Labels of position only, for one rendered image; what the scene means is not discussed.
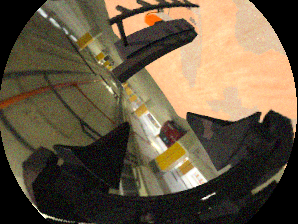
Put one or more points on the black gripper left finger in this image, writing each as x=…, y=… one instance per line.
x=103, y=158

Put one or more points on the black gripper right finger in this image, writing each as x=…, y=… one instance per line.
x=220, y=138

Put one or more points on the orange power plug with cord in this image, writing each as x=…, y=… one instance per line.
x=152, y=19

